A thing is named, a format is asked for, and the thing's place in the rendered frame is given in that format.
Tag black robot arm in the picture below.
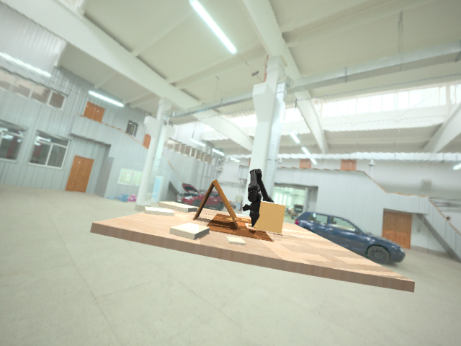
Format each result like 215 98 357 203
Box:
242 169 274 211

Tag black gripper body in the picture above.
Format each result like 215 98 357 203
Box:
249 203 261 218

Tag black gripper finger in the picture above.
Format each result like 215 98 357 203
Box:
250 216 259 227

